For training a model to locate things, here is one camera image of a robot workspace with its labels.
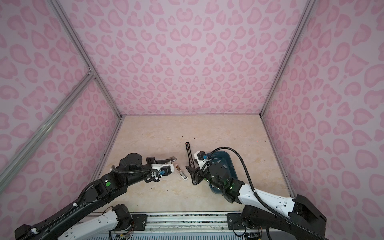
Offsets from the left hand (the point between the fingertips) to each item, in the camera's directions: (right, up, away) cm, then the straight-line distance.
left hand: (169, 157), depth 68 cm
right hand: (+9, -5, +6) cm, 12 cm away
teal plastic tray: (+30, -5, +24) cm, 39 cm away
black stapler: (+8, -6, +27) cm, 29 cm away
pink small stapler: (+4, -15, +20) cm, 25 cm away
